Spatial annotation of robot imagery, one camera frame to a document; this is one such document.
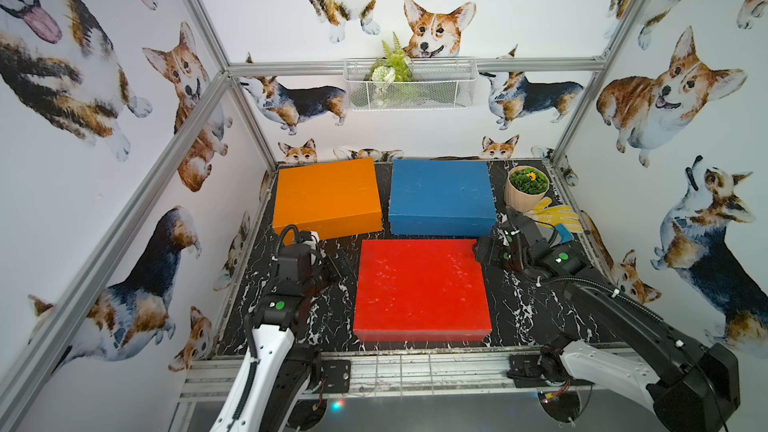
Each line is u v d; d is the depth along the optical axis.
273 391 0.56
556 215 1.03
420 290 0.79
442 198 0.94
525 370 0.73
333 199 0.98
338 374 0.73
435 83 0.92
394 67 0.82
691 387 0.38
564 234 0.98
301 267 0.60
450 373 0.75
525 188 0.99
